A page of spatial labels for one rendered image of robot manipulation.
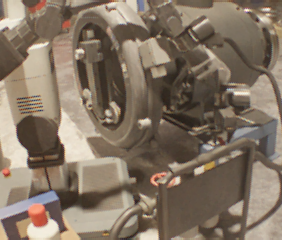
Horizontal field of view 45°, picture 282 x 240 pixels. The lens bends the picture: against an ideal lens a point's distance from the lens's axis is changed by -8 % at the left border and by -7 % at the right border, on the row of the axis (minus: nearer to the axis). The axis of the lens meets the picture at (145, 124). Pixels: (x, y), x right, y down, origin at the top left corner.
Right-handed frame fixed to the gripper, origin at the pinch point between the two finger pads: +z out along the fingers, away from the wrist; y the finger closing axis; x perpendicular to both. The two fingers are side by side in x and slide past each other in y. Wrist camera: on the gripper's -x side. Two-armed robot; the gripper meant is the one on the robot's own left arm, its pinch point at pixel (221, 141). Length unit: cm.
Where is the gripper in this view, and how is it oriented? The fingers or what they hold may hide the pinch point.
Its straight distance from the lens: 133.2
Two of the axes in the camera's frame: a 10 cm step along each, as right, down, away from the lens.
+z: 0.7, 9.1, 4.1
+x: -0.7, -4.1, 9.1
